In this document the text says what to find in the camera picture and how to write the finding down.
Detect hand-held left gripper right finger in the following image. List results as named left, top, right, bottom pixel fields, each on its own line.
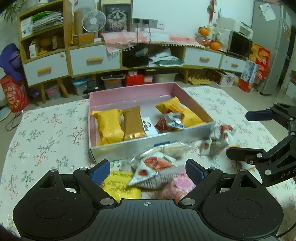
left=178, top=159, right=263, bottom=208

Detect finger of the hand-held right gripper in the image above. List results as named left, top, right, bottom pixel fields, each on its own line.
left=245, top=103, right=296, bottom=137
left=226, top=132, right=296, bottom=174

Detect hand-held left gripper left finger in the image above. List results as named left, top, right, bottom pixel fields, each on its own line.
left=35, top=159, right=117, bottom=208

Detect pink clear snack packet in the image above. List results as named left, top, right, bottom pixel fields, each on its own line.
left=159, top=173, right=196, bottom=200

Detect shiny yellow snack packet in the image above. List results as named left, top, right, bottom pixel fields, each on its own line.
left=102, top=171, right=142, bottom=200

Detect white nut print snack packet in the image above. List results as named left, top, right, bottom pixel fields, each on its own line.
left=199, top=124, right=236, bottom=156

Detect white rice cracker packet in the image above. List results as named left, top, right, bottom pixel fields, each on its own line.
left=154, top=142, right=192, bottom=160

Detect white date print snack packet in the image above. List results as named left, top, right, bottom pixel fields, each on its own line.
left=128, top=151, right=186, bottom=189

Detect plain yellow snack packet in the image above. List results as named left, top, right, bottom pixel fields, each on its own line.
left=92, top=109, right=125, bottom=146

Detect small silver snack packet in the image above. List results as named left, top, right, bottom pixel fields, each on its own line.
left=163, top=112, right=185, bottom=129

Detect red white candy packet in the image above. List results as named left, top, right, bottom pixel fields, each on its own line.
left=154, top=115, right=171, bottom=133

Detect gold foil snack packet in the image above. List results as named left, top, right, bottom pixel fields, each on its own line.
left=122, top=106, right=148, bottom=141

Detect large yellow snack packet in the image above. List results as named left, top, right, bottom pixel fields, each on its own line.
left=154, top=96, right=206, bottom=128

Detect white packet black writing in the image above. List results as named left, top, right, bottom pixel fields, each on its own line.
left=142, top=117, right=159, bottom=136

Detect pink cardboard box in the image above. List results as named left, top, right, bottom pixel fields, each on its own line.
left=88, top=82, right=215, bottom=164

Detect red carton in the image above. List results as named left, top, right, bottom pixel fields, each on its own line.
left=238, top=79, right=255, bottom=93

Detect blue white carton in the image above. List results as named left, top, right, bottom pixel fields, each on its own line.
left=240, top=60, right=259, bottom=84

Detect white printed cardboard box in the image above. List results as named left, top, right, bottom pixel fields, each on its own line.
left=216, top=71, right=238, bottom=87

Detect orange snack cartons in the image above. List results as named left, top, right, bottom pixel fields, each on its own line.
left=248, top=44, right=271, bottom=79

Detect floral tablecloth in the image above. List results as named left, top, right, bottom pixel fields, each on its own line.
left=0, top=86, right=296, bottom=241

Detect yellow egg tray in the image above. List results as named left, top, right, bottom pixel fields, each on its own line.
left=188, top=76, right=212, bottom=85

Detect silver refrigerator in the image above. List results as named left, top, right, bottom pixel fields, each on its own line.
left=252, top=0, right=295, bottom=95

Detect white microwave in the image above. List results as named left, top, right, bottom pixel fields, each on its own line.
left=228, top=31, right=253, bottom=57

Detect blue lid storage bin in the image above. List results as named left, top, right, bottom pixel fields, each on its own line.
left=72, top=79, right=93, bottom=96

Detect small plastic storage box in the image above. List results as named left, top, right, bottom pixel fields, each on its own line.
left=45, top=88, right=62, bottom=100

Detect white printer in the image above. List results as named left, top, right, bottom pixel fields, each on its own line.
left=216, top=17, right=253, bottom=35

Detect low wooden cabinet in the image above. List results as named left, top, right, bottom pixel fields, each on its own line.
left=120, top=42, right=248, bottom=84

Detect clear plastic container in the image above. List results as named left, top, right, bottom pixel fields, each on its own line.
left=154, top=74, right=177, bottom=83

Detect red box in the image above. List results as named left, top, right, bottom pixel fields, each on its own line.
left=125, top=74, right=153, bottom=87

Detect folded clothes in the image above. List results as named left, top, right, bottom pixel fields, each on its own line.
left=148, top=50, right=183, bottom=66

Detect red hanging ornament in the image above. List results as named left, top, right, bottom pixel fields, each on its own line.
left=208, top=0, right=216, bottom=21

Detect red printed bag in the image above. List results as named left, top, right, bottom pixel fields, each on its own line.
left=0, top=75, right=29, bottom=113

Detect black bag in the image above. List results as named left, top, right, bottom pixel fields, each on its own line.
left=122, top=44, right=149, bottom=67

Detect pink patterned cloth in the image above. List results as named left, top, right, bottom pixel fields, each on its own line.
left=102, top=31, right=205, bottom=55

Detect brown cardboard box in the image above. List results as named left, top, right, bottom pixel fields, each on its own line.
left=73, top=32, right=95, bottom=47

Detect purple plush toy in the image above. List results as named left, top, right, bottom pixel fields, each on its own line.
left=0, top=44, right=26, bottom=81

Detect wooden shelf cabinet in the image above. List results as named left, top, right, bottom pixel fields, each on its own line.
left=18, top=0, right=122, bottom=103

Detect white desk fan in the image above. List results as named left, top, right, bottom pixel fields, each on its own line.
left=82, top=10, right=107, bottom=42

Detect framed cat picture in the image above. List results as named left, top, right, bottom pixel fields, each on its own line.
left=102, top=3, right=133, bottom=33

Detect stack of papers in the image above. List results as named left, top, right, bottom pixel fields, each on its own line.
left=31, top=11, right=64, bottom=33

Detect green plant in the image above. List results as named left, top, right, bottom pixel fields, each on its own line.
left=0, top=0, right=26, bottom=21

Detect white drawer yellow handle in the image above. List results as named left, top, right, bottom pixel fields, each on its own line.
left=184, top=47, right=222, bottom=69
left=23, top=51, right=70, bottom=87
left=69, top=44, right=121, bottom=76
left=220, top=56, right=247, bottom=72

